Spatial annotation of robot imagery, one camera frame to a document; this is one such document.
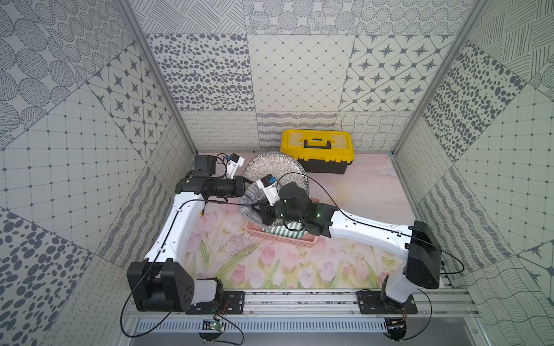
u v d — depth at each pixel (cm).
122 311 36
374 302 74
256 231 84
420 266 41
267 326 70
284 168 80
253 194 68
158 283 40
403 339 68
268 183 62
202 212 96
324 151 100
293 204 55
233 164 70
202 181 55
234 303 75
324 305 75
